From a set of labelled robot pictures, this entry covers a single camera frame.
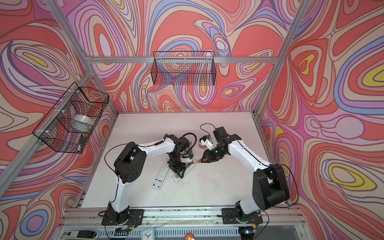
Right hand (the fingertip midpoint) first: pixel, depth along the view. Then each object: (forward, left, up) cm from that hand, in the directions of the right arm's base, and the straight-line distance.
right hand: (205, 163), depth 82 cm
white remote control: (-5, +17, -7) cm, 19 cm away
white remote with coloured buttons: (-3, +26, -8) cm, 27 cm away
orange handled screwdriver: (+1, +3, +1) cm, 4 cm away
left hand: (-2, +14, -9) cm, 16 cm away
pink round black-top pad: (+16, +1, -8) cm, 18 cm away
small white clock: (-30, +28, -7) cm, 42 cm away
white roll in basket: (+11, +60, +24) cm, 66 cm away
